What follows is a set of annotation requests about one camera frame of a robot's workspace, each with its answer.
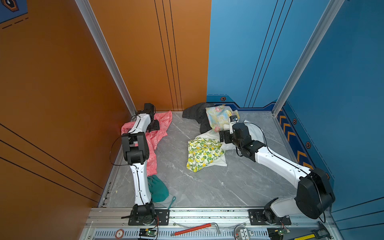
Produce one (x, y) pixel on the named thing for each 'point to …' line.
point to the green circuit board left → (147, 232)
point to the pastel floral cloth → (219, 116)
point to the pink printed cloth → (164, 119)
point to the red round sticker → (119, 233)
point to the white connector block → (244, 234)
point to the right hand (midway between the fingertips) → (225, 130)
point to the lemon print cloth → (202, 151)
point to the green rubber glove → (157, 189)
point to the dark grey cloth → (198, 112)
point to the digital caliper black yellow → (323, 233)
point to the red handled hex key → (194, 228)
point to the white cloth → (256, 133)
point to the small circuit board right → (282, 231)
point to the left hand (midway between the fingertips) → (151, 126)
